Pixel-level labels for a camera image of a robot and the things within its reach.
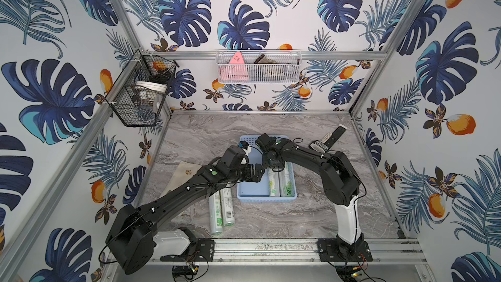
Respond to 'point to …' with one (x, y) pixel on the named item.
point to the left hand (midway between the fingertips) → (257, 167)
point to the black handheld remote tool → (328, 140)
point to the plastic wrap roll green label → (271, 175)
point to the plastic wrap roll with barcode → (228, 209)
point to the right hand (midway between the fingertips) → (271, 163)
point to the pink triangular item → (235, 71)
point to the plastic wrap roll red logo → (287, 182)
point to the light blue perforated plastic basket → (248, 192)
